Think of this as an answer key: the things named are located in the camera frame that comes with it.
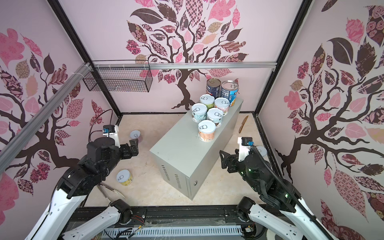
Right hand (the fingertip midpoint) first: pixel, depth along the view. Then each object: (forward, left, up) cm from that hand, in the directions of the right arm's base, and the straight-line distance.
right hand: (228, 150), depth 62 cm
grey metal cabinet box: (-6, +18, +2) cm, 19 cm away
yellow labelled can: (-2, +54, -26) cm, 60 cm away
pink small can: (+29, +55, -25) cm, 67 cm away
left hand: (+4, +44, 0) cm, 44 cm away
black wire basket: (+77, +78, -14) cm, 110 cm away
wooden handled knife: (+42, -23, -32) cm, 58 cm away
